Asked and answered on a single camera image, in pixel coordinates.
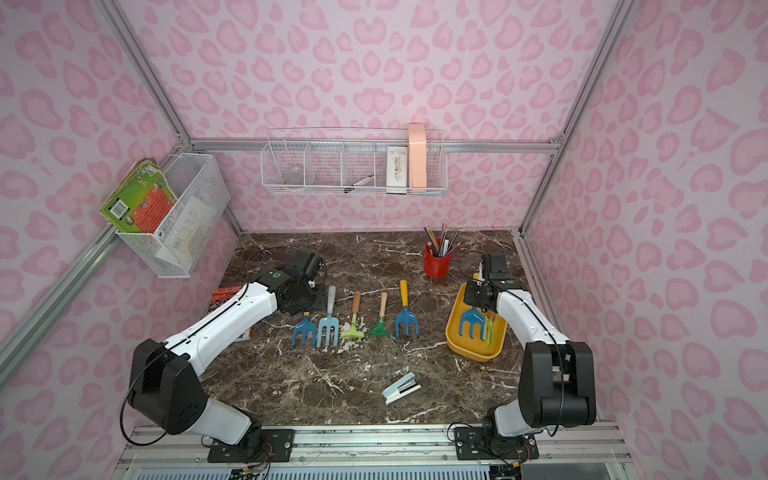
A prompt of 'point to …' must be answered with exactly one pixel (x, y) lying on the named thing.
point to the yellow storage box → (475, 349)
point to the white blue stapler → (401, 388)
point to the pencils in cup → (442, 246)
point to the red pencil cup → (437, 264)
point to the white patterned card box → (397, 170)
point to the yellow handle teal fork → (304, 327)
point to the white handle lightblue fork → (329, 322)
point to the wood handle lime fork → (489, 329)
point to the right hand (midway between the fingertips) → (472, 291)
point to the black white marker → (362, 181)
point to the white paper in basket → (188, 232)
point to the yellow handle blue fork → (406, 317)
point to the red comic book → (222, 294)
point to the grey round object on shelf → (295, 178)
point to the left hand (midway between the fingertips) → (320, 296)
